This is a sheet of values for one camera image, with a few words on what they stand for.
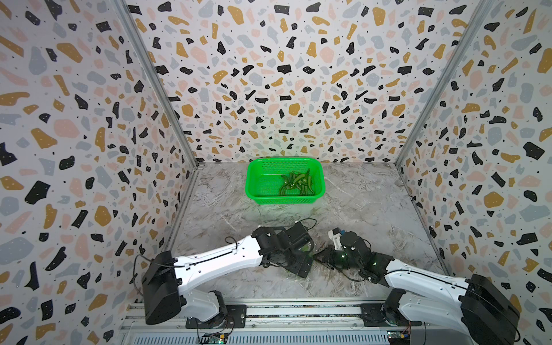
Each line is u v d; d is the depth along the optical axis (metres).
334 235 0.78
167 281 0.40
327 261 0.70
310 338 0.70
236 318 0.73
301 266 0.64
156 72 0.85
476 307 0.41
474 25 0.75
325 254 0.75
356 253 0.63
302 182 1.10
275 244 0.52
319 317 0.75
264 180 1.13
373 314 0.74
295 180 1.10
